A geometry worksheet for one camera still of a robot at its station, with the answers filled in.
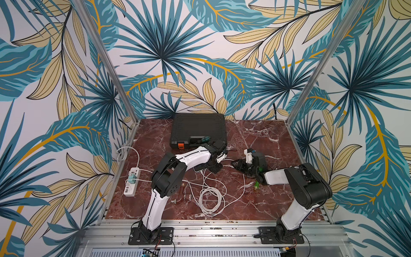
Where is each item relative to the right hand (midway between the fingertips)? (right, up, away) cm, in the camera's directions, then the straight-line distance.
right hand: (224, 168), depth 93 cm
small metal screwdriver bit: (-27, -15, -11) cm, 33 cm away
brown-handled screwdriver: (-24, -12, -8) cm, 28 cm away
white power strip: (-50, -9, -10) cm, 52 cm away
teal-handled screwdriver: (-11, +17, +4) cm, 21 cm away
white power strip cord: (-64, +7, +7) cm, 64 cm away
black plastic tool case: (-23, +23, +11) cm, 35 cm away
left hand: (-6, -1, +1) cm, 6 cm away
